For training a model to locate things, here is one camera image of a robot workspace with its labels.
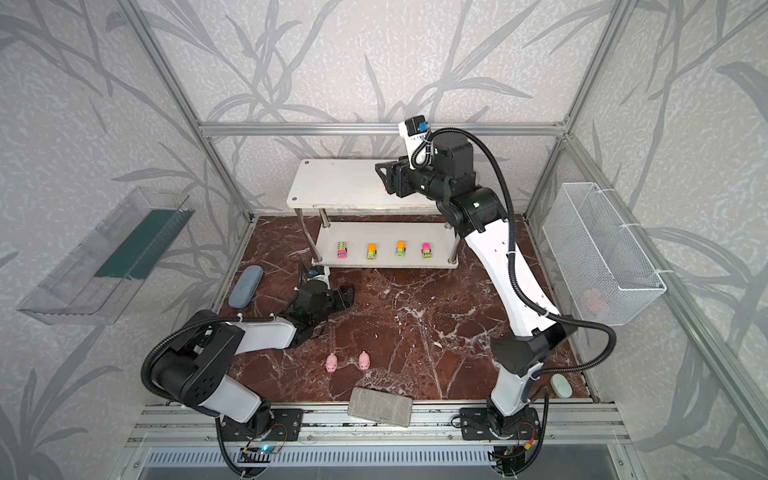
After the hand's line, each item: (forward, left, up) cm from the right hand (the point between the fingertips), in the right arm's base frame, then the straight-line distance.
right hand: (390, 153), depth 65 cm
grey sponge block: (-41, +3, -45) cm, 61 cm away
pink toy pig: (-30, +18, -47) cm, 59 cm away
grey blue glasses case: (-7, +50, -46) cm, 68 cm away
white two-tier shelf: (+7, +20, -15) cm, 26 cm away
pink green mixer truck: (+4, -10, -41) cm, 43 cm away
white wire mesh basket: (-21, -45, -14) cm, 51 cm away
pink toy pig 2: (-30, +9, -47) cm, 56 cm away
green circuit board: (-51, +33, -50) cm, 79 cm away
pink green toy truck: (+4, +18, -41) cm, 45 cm away
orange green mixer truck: (+6, -1, -41) cm, 42 cm away
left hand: (-7, +14, -42) cm, 45 cm away
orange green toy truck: (+4, +8, -41) cm, 42 cm away
